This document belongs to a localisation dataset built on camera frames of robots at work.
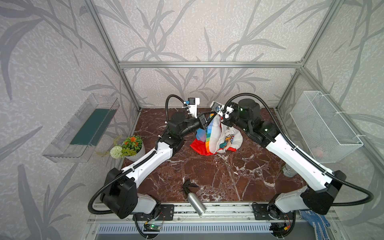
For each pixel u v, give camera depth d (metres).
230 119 0.58
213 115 0.68
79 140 0.63
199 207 0.73
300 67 0.94
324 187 0.39
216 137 0.81
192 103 0.63
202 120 0.62
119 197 0.41
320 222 0.70
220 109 0.55
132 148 0.82
